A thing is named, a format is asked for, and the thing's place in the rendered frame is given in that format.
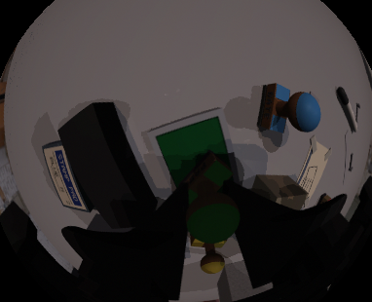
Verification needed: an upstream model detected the beige paper card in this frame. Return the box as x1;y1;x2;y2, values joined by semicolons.
296;135;332;208

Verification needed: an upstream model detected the rubber stamp with blue ball handle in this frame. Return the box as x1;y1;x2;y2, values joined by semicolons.
257;83;320;132

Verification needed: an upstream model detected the tan box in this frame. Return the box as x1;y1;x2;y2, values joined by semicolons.
250;174;309;210

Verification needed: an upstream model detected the red rubber stamp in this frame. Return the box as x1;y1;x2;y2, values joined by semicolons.
316;193;331;206

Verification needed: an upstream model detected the green-handled pass stamp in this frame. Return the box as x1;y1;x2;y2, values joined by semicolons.
178;150;241;243

